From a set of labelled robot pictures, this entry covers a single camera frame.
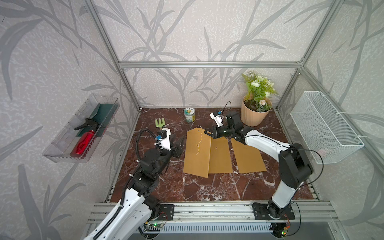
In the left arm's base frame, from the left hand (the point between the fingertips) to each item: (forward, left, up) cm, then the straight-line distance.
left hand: (181, 137), depth 69 cm
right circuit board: (-34, -48, -31) cm, 66 cm away
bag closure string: (+8, -10, -13) cm, 18 cm away
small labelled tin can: (+33, -1, -21) cm, 40 cm away
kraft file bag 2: (+4, -22, -30) cm, 38 cm away
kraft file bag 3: (0, -39, -25) cm, 46 cm away
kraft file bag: (+2, -7, -19) cm, 20 cm away
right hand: (+11, -12, -11) cm, 19 cm away
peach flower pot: (+26, -44, -11) cm, 52 cm away
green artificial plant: (+34, -46, +1) cm, 57 cm away
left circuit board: (-32, +12, -29) cm, 44 cm away
